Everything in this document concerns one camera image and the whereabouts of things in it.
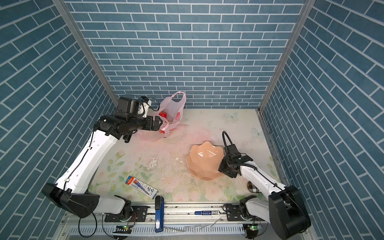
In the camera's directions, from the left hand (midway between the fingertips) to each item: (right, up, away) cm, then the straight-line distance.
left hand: (155, 120), depth 74 cm
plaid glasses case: (+50, -36, +6) cm, 62 cm away
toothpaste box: (-10, -37, +8) cm, 39 cm away
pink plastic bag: (+3, +6, +24) cm, 25 cm away
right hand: (+33, -28, +13) cm, 45 cm away
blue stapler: (+3, -45, -3) cm, 45 cm away
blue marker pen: (+26, -46, 0) cm, 53 cm away
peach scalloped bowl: (+24, -26, +21) cm, 42 cm away
